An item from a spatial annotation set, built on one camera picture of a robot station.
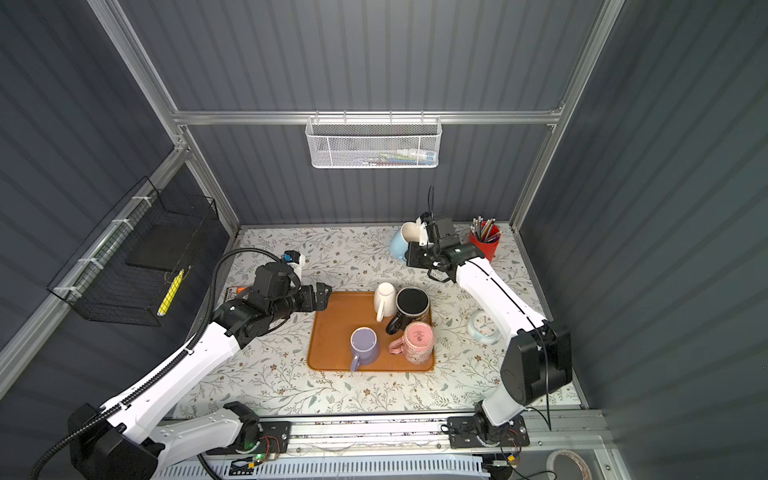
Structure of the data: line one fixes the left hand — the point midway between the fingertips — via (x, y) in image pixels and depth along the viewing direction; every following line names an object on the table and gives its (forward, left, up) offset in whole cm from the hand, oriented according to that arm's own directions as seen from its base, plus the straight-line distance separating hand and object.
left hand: (317, 288), depth 78 cm
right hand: (+9, -25, +1) cm, 27 cm away
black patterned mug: (-1, -26, -9) cm, 27 cm away
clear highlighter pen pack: (+13, +33, -19) cm, 40 cm away
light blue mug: (+14, -26, +5) cm, 30 cm away
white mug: (+2, -18, -12) cm, 22 cm away
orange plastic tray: (-3, 0, -21) cm, 22 cm away
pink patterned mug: (-13, -26, -9) cm, 30 cm away
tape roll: (-39, -55, -19) cm, 70 cm away
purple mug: (-11, -12, -12) cm, 20 cm away
